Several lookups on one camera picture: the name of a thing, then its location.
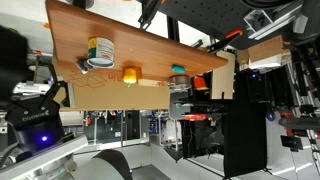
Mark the aluminium rail with plate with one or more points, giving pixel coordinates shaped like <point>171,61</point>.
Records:
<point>266,20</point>

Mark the teal capsule toy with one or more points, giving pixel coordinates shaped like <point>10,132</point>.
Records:
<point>178,69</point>

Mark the plywood panel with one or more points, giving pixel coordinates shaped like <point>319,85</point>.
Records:
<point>221,76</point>

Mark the small gray toy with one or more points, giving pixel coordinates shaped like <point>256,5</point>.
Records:
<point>82,66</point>

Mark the small orange red object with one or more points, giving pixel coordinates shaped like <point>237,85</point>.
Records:
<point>200,83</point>

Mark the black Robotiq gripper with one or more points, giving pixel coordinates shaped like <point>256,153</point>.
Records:
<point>36,121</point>

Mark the cardboard box with white side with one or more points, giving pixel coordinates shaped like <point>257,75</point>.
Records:
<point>266,55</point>

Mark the black perforated breadboard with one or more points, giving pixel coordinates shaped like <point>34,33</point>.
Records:
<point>213,16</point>

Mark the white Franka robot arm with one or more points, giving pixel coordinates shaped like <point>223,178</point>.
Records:
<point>40,161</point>

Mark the stainless steel pot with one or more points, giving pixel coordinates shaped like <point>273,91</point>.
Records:
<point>180,81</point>

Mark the can of corn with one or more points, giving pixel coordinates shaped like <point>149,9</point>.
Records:
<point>100,51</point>

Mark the black hanging cloth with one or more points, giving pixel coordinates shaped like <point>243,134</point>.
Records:
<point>245,133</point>

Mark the large cardboard panel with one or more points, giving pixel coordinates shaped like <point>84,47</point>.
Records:
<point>110,96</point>

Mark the small black screen device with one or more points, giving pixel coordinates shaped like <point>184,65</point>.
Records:
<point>291,142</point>

